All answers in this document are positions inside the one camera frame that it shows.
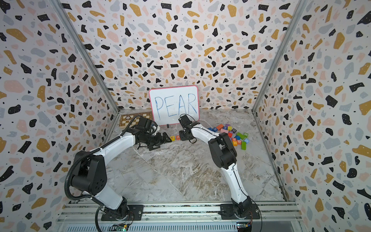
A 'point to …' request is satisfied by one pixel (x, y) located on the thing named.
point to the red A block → (178, 137)
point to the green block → (242, 136)
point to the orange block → (220, 126)
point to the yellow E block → (173, 138)
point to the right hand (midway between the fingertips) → (184, 136)
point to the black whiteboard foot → (167, 125)
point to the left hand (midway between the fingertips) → (167, 142)
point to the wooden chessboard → (125, 120)
